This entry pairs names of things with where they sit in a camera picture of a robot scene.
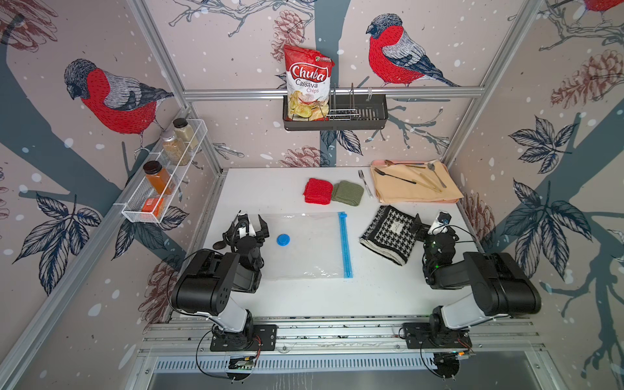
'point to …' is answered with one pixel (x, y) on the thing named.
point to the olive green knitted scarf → (348, 192)
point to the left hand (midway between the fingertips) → (250, 214)
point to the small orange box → (153, 205)
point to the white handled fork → (362, 176)
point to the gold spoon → (391, 163)
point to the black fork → (394, 177)
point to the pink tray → (376, 163)
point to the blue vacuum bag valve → (283, 240)
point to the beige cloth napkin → (424, 181)
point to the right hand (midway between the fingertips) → (429, 215)
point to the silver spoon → (431, 166)
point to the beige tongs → (435, 187)
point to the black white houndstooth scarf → (389, 235)
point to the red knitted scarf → (318, 192)
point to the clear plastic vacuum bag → (307, 245)
